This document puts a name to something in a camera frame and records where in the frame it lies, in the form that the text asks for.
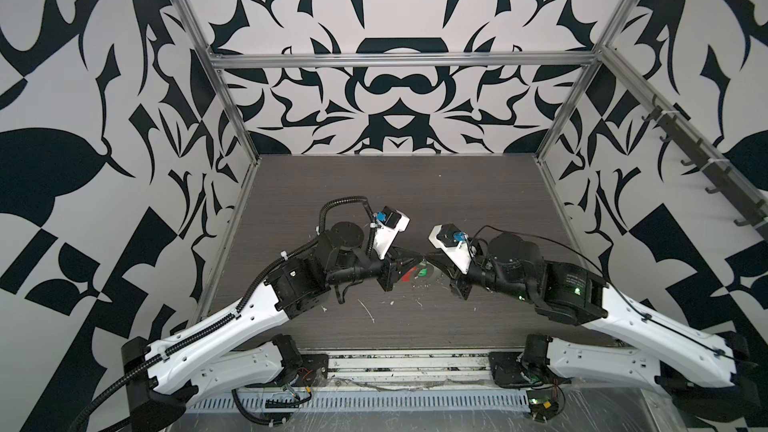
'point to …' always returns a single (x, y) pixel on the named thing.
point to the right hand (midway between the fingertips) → (429, 256)
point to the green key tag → (423, 272)
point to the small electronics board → (543, 404)
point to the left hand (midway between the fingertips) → (423, 251)
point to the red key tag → (407, 276)
